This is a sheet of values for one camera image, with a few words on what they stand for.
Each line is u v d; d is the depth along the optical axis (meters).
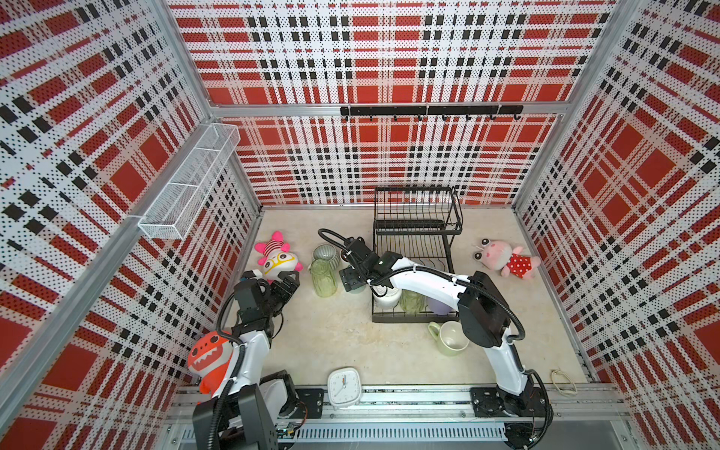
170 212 0.69
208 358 0.74
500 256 0.96
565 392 0.75
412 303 0.82
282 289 0.76
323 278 0.89
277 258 0.96
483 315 0.51
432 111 0.88
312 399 0.74
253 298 0.64
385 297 0.82
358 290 0.80
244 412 0.41
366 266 0.68
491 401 0.74
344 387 0.74
